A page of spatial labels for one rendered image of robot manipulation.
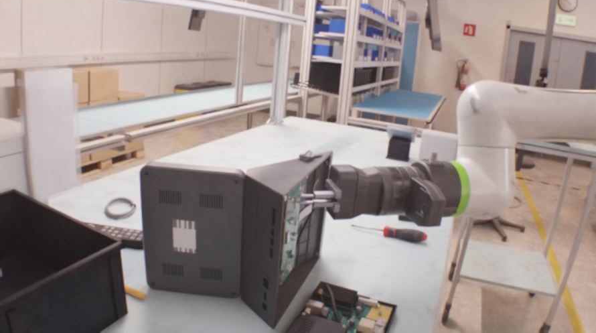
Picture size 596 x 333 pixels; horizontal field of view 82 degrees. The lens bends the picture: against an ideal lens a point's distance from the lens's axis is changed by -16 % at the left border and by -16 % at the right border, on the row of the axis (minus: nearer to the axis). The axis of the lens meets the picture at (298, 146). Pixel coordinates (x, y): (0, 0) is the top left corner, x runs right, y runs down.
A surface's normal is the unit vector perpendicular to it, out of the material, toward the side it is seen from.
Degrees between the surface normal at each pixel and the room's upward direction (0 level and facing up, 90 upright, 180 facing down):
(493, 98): 58
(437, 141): 90
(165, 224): 90
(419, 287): 0
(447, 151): 90
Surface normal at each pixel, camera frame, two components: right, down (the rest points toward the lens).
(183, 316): 0.08, -0.97
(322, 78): -0.40, 0.19
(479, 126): -0.66, 0.09
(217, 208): 0.01, 0.25
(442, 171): 0.20, -0.66
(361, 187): 0.29, 0.26
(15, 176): 0.92, 0.17
